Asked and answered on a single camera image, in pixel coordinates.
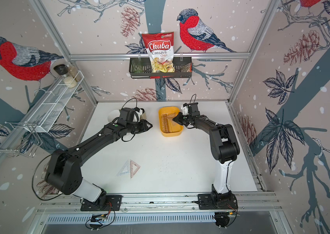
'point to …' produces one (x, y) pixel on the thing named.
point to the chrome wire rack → (32, 155)
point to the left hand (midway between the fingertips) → (153, 123)
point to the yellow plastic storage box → (175, 129)
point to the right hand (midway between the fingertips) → (172, 118)
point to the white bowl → (113, 114)
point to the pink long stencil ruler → (165, 123)
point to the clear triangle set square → (125, 169)
